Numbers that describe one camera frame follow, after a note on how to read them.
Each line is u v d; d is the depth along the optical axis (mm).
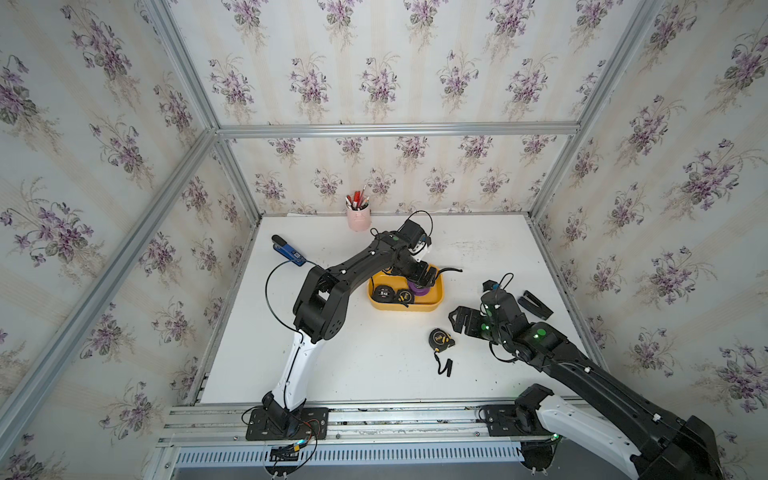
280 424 633
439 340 842
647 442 411
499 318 604
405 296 928
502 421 731
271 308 513
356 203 1112
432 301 917
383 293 930
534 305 928
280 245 1053
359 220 1112
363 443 713
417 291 952
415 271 839
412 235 766
